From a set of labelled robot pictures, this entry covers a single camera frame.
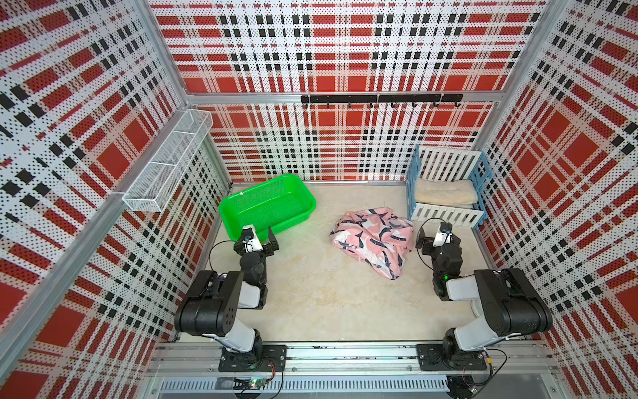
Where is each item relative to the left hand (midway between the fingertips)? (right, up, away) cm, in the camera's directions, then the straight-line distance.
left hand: (261, 229), depth 89 cm
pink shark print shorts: (+42, -3, +1) cm, 42 cm away
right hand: (+65, 0, +2) cm, 65 cm away
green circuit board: (+3, -42, -20) cm, 47 cm away
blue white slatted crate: (+78, +28, +23) cm, 86 cm away
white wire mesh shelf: (-42, +14, +2) cm, 44 cm away
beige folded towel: (+82, +14, +19) cm, 85 cm away
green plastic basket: (+2, +10, +23) cm, 25 cm away
